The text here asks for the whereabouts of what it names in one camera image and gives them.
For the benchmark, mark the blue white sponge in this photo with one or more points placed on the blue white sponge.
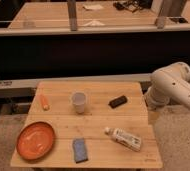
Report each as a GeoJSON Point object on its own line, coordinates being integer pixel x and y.
{"type": "Point", "coordinates": [80, 150]}

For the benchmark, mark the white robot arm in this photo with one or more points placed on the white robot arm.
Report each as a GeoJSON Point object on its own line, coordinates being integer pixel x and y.
{"type": "Point", "coordinates": [170, 82]}

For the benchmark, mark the orange ceramic bowl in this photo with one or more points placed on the orange ceramic bowl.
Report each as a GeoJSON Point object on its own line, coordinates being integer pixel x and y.
{"type": "Point", "coordinates": [35, 141]}

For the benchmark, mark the translucent plastic cup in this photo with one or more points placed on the translucent plastic cup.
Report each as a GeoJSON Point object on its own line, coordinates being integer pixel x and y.
{"type": "Point", "coordinates": [79, 100]}

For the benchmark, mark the black rectangular block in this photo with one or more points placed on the black rectangular block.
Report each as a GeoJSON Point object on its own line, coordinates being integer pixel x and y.
{"type": "Point", "coordinates": [118, 101]}

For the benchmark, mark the wooden cutting board table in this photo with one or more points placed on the wooden cutting board table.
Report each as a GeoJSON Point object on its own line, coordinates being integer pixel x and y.
{"type": "Point", "coordinates": [69, 125]}

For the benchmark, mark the orange carrot toy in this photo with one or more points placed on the orange carrot toy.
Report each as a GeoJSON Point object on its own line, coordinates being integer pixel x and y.
{"type": "Point", "coordinates": [44, 102]}

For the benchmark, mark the white folded paper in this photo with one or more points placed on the white folded paper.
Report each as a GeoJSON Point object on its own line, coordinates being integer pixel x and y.
{"type": "Point", "coordinates": [94, 23]}

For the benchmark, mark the white plastic bottle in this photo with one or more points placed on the white plastic bottle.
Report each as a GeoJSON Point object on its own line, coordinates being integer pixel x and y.
{"type": "Point", "coordinates": [127, 139]}

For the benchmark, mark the white paper sheet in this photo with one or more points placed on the white paper sheet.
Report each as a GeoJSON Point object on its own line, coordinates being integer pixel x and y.
{"type": "Point", "coordinates": [93, 7]}

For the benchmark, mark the grey metal post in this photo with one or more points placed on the grey metal post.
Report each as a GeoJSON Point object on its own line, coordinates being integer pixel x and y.
{"type": "Point", "coordinates": [72, 13]}
{"type": "Point", "coordinates": [163, 13]}

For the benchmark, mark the grey metal post right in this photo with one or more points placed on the grey metal post right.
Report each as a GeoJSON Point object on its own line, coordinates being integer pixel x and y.
{"type": "Point", "coordinates": [163, 13]}

